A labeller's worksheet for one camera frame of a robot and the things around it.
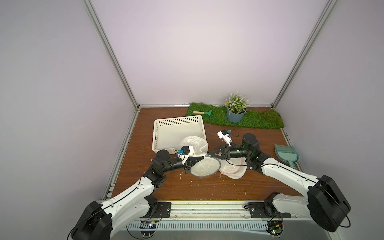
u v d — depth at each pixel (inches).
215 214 28.6
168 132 41.3
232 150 25.6
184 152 23.3
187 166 24.8
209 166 28.0
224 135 27.5
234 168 32.8
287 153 36.4
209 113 43.8
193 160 25.8
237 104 38.4
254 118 43.3
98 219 17.5
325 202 15.8
